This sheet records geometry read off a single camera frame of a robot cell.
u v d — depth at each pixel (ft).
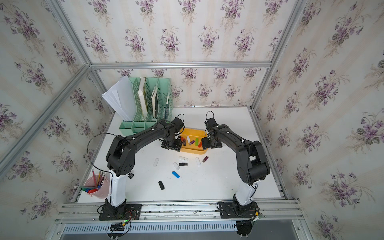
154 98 3.24
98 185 2.51
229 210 2.41
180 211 2.46
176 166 2.91
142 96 3.07
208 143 2.71
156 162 2.97
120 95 3.14
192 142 3.26
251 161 1.59
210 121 2.52
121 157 1.69
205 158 3.05
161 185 2.68
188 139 3.31
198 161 2.97
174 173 2.83
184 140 3.32
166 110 3.48
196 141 3.30
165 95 3.68
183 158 3.00
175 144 2.68
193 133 3.42
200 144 3.23
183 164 2.96
